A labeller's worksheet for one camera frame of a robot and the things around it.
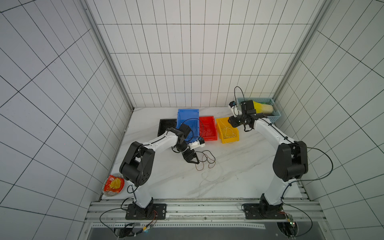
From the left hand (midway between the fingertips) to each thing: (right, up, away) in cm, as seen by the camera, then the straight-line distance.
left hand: (192, 160), depth 85 cm
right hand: (+22, +25, +9) cm, 34 cm away
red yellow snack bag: (-42, -12, -6) cm, 44 cm away
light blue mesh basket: (+63, +28, +25) cm, 74 cm away
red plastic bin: (+13, +21, +21) cm, 33 cm away
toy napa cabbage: (+54, +32, +26) cm, 68 cm away
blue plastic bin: (-1, +25, -2) cm, 25 cm away
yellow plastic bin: (+19, +18, +14) cm, 30 cm away
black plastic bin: (-18, +21, +16) cm, 32 cm away
